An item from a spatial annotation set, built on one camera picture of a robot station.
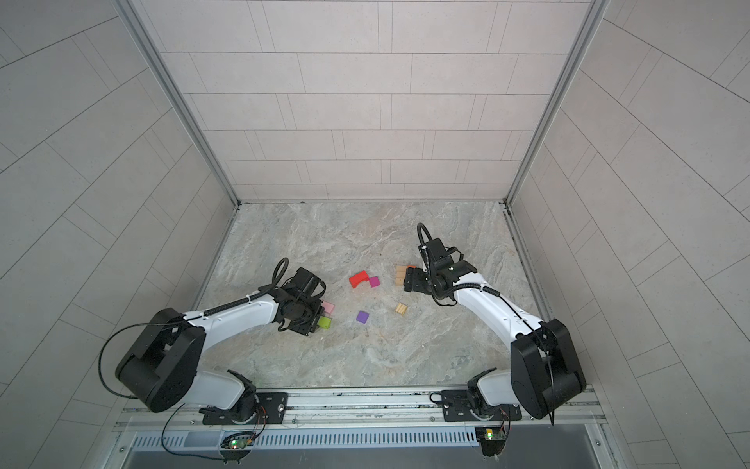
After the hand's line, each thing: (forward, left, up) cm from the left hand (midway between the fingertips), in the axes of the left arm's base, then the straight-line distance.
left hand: (335, 312), depth 88 cm
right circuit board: (-30, -41, 0) cm, 51 cm away
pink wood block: (+1, +2, +2) cm, 3 cm away
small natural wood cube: (+1, -20, +1) cm, 20 cm away
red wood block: (+11, -5, +1) cm, 12 cm away
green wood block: (-4, +3, +1) cm, 5 cm away
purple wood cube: (-1, -8, 0) cm, 8 cm away
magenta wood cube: (+10, -11, 0) cm, 15 cm away
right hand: (+6, -24, +8) cm, 25 cm away
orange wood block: (+16, -24, 0) cm, 29 cm away
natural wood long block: (+13, -20, 0) cm, 24 cm away
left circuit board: (-32, +17, +5) cm, 36 cm away
